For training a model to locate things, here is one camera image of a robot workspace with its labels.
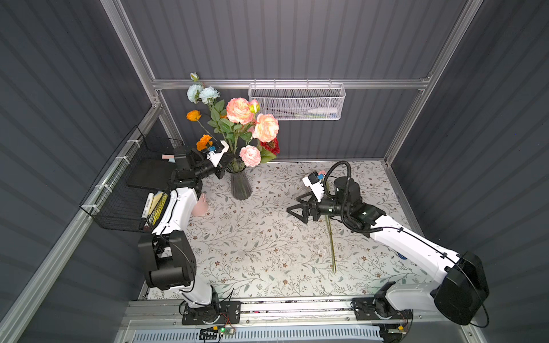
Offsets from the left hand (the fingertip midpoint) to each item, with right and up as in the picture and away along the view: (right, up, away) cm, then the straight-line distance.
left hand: (230, 153), depth 79 cm
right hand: (+24, -18, -7) cm, 31 cm away
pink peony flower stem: (+9, -2, -5) cm, 11 cm away
